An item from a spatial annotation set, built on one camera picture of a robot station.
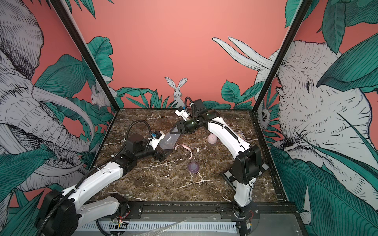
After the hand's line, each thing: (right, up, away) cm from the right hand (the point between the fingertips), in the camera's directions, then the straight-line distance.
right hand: (173, 130), depth 75 cm
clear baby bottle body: (-2, -5, -1) cm, 6 cm away
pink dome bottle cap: (+24, -7, +24) cm, 34 cm away
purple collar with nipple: (+11, -23, +13) cm, 29 cm away
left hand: (-3, -7, +4) cm, 9 cm away
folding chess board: (+31, -27, +9) cm, 42 cm away
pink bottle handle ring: (+6, -12, +20) cm, 24 cm away
